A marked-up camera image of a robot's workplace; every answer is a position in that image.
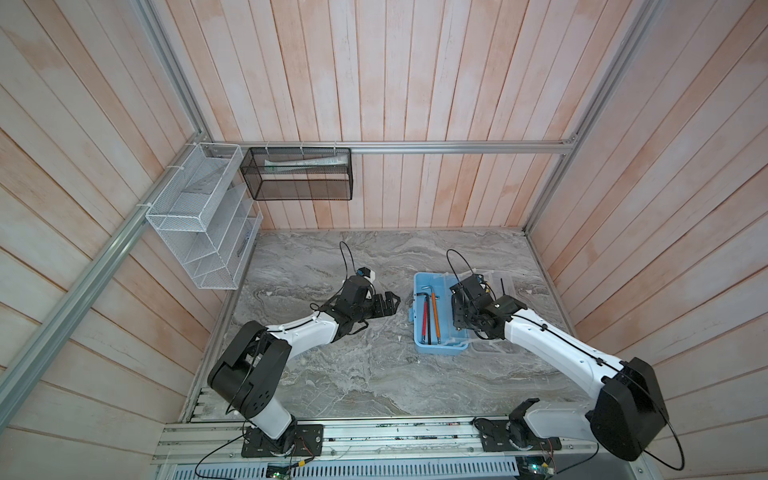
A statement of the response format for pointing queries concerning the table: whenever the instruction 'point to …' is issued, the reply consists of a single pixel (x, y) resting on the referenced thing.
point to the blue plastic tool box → (433, 315)
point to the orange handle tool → (436, 317)
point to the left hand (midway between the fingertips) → (389, 306)
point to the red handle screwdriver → (424, 321)
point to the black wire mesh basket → (299, 173)
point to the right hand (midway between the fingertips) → (464, 314)
